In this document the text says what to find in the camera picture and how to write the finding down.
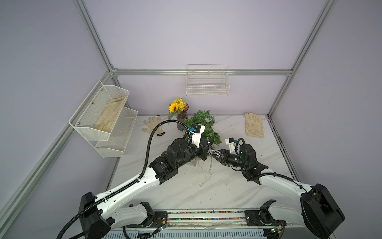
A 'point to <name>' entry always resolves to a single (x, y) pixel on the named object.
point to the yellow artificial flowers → (176, 107)
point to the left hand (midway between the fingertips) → (212, 142)
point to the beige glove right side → (253, 125)
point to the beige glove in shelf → (108, 117)
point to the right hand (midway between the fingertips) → (212, 156)
